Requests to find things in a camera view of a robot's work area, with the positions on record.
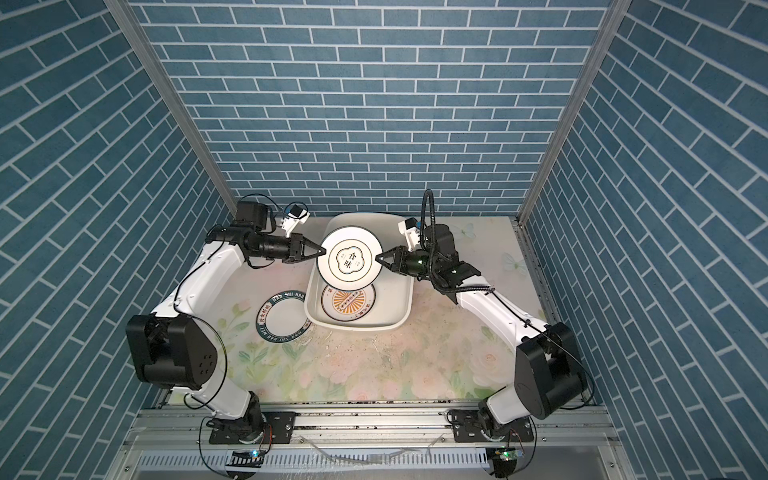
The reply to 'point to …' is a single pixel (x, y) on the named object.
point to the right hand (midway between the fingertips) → (375, 255)
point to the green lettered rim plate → (281, 317)
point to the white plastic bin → (393, 292)
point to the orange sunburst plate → (348, 305)
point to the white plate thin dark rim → (351, 261)
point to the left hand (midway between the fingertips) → (323, 251)
